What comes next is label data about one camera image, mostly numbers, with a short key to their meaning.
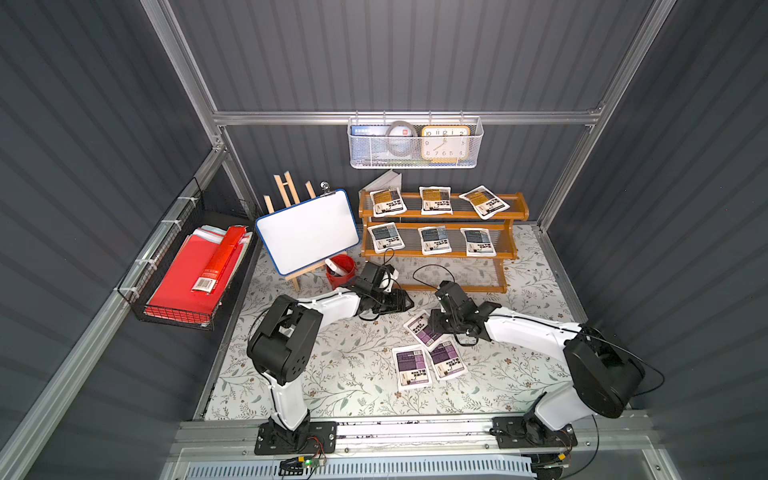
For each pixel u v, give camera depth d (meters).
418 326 0.92
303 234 0.92
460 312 0.68
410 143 0.89
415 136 0.85
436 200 0.86
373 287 0.76
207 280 0.69
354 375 0.84
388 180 0.99
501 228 0.99
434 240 0.94
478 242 0.94
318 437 0.73
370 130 0.88
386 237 0.95
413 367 0.85
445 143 0.88
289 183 0.87
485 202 0.84
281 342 0.50
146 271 0.63
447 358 0.86
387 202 0.85
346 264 0.97
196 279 0.69
